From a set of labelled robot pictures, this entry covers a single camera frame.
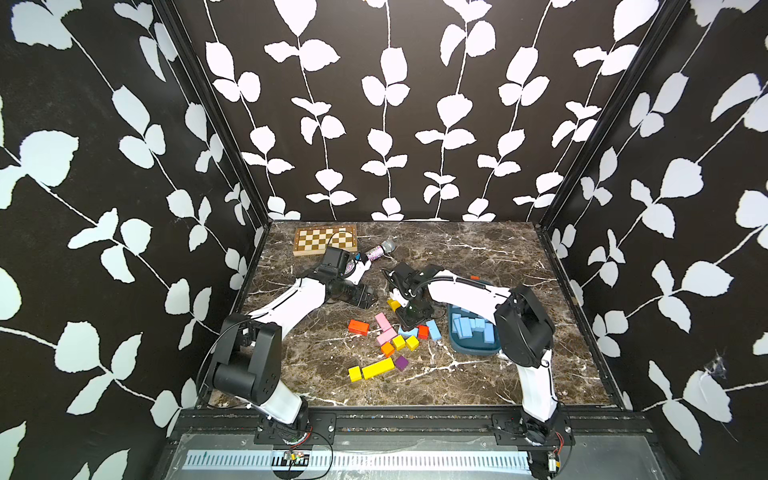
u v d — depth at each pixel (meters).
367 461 0.70
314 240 1.13
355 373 0.82
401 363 0.84
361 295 0.80
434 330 0.90
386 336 0.89
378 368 0.84
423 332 0.90
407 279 0.73
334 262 0.72
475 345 0.82
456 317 0.92
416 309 0.78
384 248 1.08
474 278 1.04
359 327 0.90
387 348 0.86
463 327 0.88
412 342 0.86
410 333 0.88
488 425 0.74
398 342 0.87
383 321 0.93
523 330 0.51
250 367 0.44
